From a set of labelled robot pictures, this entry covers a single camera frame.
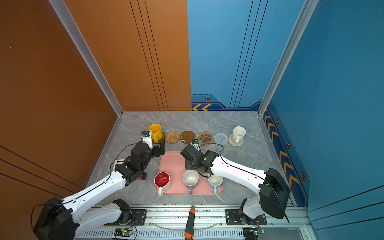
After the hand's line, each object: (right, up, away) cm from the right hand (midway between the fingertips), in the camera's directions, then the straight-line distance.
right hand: (189, 162), depth 80 cm
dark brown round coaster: (-20, +11, +23) cm, 32 cm away
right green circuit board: (+30, -31, -10) cm, 44 cm away
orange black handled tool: (+1, -29, -10) cm, 31 cm away
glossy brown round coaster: (-3, +12, +25) cm, 28 cm away
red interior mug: (-15, -11, +3) cm, 19 cm away
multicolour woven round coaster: (+29, +8, +19) cm, 36 cm away
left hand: (-18, +13, +1) cm, 22 cm away
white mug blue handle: (+15, -12, +5) cm, 20 cm away
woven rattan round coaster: (-13, +12, +25) cm, 31 cm away
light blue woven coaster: (+21, +11, +23) cm, 33 cm away
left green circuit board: (-31, -31, -9) cm, 45 cm away
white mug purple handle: (0, -10, +5) cm, 11 cm away
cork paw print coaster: (+10, +11, +25) cm, 29 cm away
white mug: (+31, +15, +15) cm, 37 cm away
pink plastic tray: (-11, -4, +14) cm, 18 cm away
